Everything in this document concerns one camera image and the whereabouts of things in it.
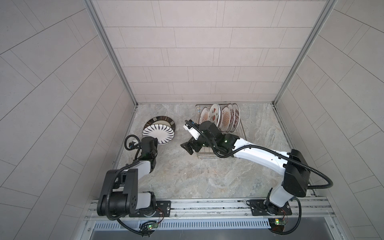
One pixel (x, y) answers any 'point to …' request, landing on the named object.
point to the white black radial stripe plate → (163, 133)
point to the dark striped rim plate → (162, 120)
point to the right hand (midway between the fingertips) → (185, 140)
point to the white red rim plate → (232, 117)
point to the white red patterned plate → (204, 115)
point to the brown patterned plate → (225, 119)
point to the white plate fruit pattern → (214, 114)
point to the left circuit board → (152, 225)
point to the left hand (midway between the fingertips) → (157, 132)
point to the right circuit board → (277, 224)
